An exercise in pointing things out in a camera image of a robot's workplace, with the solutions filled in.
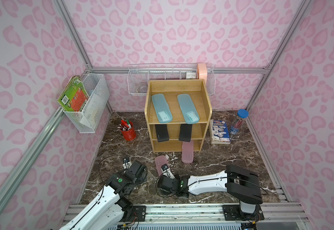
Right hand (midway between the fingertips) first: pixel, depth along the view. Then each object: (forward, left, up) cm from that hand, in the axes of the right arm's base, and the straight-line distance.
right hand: (165, 185), depth 83 cm
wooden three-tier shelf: (+29, -6, +32) cm, 44 cm away
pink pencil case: (+15, +4, +1) cm, 15 cm away
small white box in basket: (+57, -16, +35) cm, 69 cm away
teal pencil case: (+30, +1, +33) cm, 44 cm away
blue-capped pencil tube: (+38, -48, +19) cm, 64 cm away
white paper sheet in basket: (+32, +42, +28) cm, 60 cm away
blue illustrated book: (+36, -37, +2) cm, 52 cm away
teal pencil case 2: (+26, -13, +34) cm, 45 cm away
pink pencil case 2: (+19, -14, +4) cm, 24 cm away
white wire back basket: (+60, +19, +34) cm, 72 cm away
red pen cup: (+29, +25, +14) cm, 41 cm away
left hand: (+3, +15, +8) cm, 17 cm away
